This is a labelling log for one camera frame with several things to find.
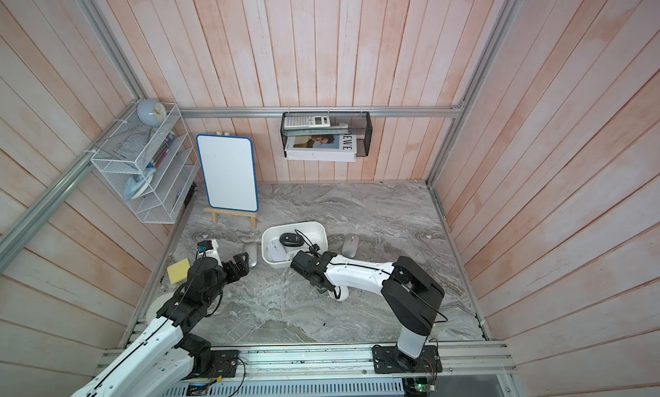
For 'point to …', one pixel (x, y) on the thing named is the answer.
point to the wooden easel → (215, 212)
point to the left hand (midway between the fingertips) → (238, 260)
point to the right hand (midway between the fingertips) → (332, 274)
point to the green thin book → (320, 131)
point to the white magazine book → (321, 148)
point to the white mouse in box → (276, 250)
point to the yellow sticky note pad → (179, 271)
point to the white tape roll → (155, 304)
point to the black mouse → (290, 239)
